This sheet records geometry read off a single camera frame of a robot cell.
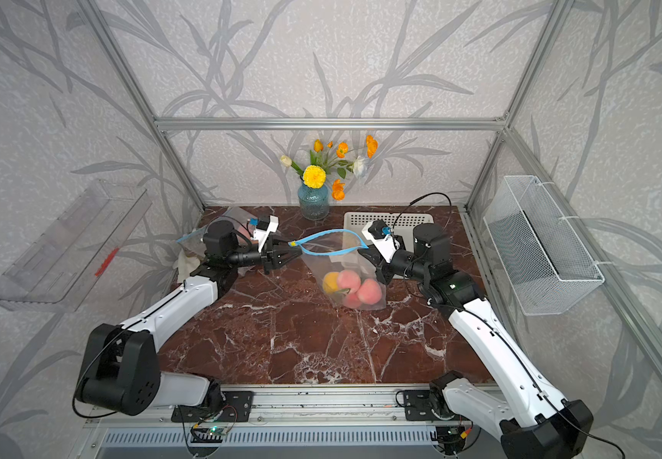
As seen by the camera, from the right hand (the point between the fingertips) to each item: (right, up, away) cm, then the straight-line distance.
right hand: (363, 247), depth 69 cm
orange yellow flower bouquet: (-13, +26, +26) cm, 39 cm away
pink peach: (-3, -17, +15) cm, 23 cm away
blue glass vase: (-18, +15, +46) cm, 52 cm away
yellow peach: (-9, -12, +17) cm, 22 cm away
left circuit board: (-39, -48, +3) cm, 62 cm away
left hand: (-17, -2, +5) cm, 17 cm away
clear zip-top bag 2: (-8, -4, +16) cm, 18 cm away
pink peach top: (-3, -10, +9) cm, 14 cm away
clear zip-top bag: (-62, -2, +37) cm, 72 cm away
